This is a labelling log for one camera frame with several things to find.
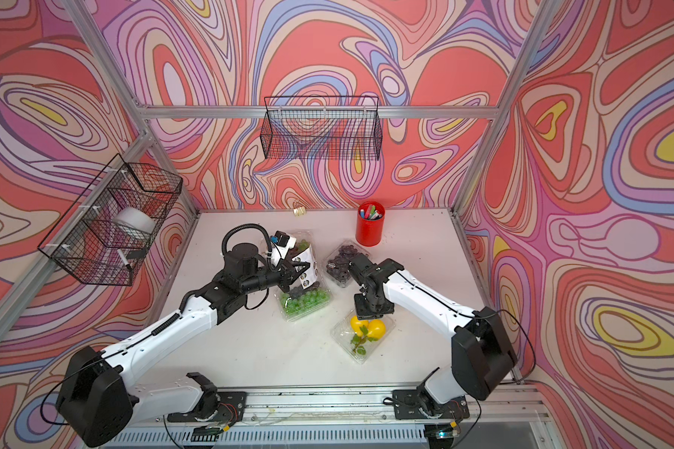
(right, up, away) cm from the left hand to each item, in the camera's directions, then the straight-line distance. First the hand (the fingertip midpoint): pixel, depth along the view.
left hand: (311, 267), depth 75 cm
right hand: (+17, -17, +6) cm, 25 cm away
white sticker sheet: (-1, -3, +2) cm, 4 cm away
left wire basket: (-59, +9, +3) cm, 59 cm away
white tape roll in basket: (-47, +12, -1) cm, 49 cm away
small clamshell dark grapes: (+7, -1, +21) cm, 22 cm away
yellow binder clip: (-9, +19, +43) cm, 48 cm away
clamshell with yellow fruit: (+14, -22, +7) cm, 27 cm away
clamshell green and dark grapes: (-5, -13, +14) cm, 20 cm away
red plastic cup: (+19, +13, +29) cm, 37 cm away
